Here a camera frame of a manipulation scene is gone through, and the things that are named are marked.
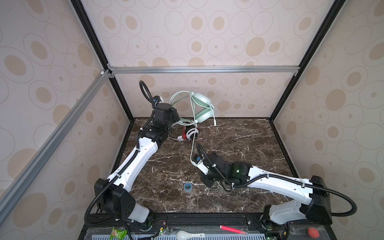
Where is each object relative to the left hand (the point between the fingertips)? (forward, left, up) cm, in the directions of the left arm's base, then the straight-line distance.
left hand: (176, 105), depth 74 cm
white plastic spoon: (-51, -4, -34) cm, 62 cm away
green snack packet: (-51, +26, -32) cm, 66 cm away
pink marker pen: (-49, -28, -35) cm, 66 cm away
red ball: (-50, -64, -32) cm, 87 cm away
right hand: (-27, -12, -21) cm, 36 cm away
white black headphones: (+13, +3, -38) cm, 40 cm away
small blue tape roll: (-28, -5, -36) cm, 46 cm away
